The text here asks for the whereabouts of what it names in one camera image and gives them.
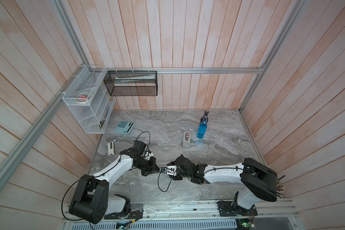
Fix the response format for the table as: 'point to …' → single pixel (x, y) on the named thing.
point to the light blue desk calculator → (124, 127)
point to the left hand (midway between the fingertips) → (160, 172)
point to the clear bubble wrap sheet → (151, 192)
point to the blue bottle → (202, 128)
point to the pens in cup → (280, 188)
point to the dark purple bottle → (206, 113)
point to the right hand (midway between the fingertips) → (168, 165)
